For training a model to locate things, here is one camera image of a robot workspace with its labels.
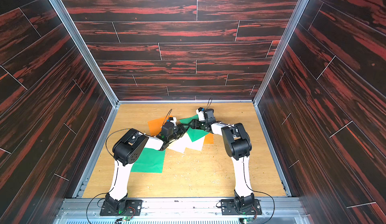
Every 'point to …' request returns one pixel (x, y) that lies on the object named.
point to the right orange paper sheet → (209, 138)
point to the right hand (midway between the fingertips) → (195, 123)
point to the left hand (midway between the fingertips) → (191, 127)
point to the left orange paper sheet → (155, 126)
